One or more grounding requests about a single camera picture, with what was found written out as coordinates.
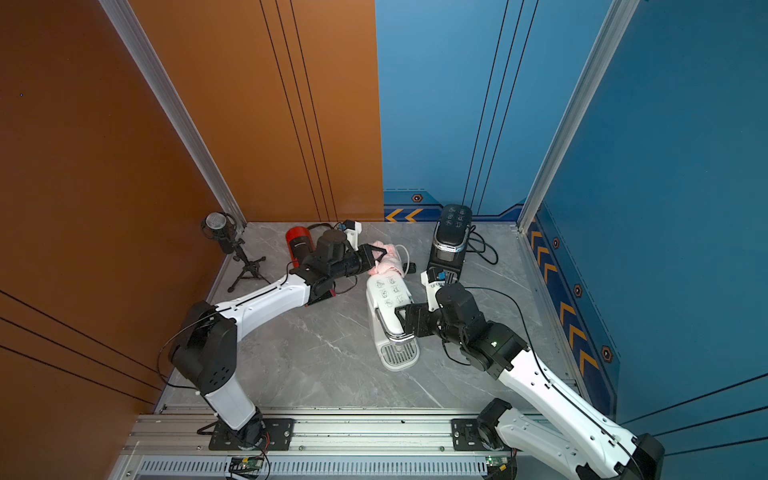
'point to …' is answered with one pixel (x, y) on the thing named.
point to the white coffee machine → (395, 349)
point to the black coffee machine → (449, 244)
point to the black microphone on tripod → (223, 227)
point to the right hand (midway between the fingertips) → (407, 311)
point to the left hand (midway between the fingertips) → (388, 249)
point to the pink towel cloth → (391, 261)
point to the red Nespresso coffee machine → (300, 245)
